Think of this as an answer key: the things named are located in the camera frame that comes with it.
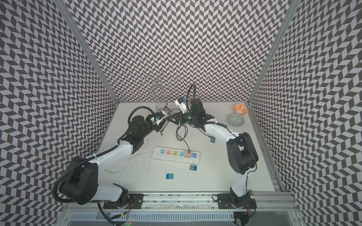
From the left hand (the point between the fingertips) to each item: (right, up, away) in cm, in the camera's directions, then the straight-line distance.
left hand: (163, 114), depth 83 cm
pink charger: (+14, -24, 0) cm, 28 cm away
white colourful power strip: (+5, -25, +4) cm, 26 cm away
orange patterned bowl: (+56, +4, +26) cm, 61 cm away
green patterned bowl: (+51, -4, +22) cm, 56 cm away
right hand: (+4, -3, -1) cm, 6 cm away
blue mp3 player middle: (+18, -32, +1) cm, 37 cm away
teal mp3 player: (+32, -17, +13) cm, 38 cm away
